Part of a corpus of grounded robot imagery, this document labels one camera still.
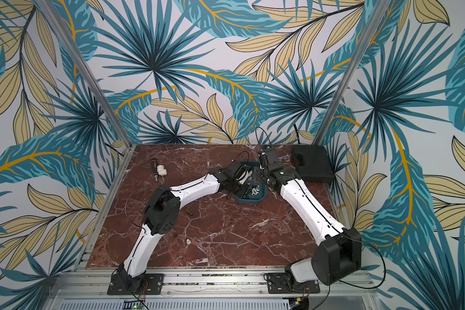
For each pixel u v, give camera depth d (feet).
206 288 2.40
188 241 2.72
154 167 3.50
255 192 3.20
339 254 1.32
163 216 1.92
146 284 2.37
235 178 2.61
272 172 1.98
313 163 3.46
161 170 3.42
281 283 2.41
